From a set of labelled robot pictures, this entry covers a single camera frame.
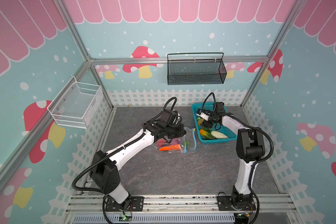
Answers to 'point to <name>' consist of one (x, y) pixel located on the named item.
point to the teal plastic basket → (207, 106)
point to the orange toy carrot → (173, 147)
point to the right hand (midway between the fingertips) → (204, 118)
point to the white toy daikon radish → (218, 135)
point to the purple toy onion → (175, 141)
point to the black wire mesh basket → (195, 68)
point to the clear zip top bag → (187, 142)
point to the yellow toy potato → (199, 121)
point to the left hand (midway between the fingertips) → (186, 134)
